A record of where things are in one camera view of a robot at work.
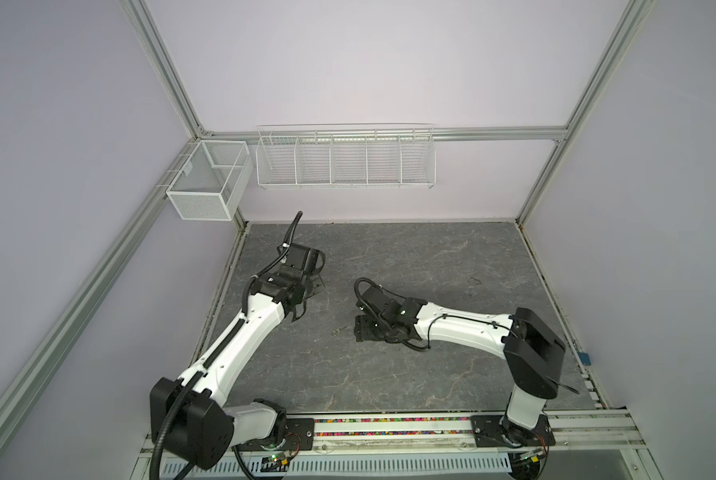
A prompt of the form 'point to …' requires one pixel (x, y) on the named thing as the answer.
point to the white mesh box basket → (211, 181)
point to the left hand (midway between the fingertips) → (313, 285)
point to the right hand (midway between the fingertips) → (362, 333)
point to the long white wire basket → (346, 155)
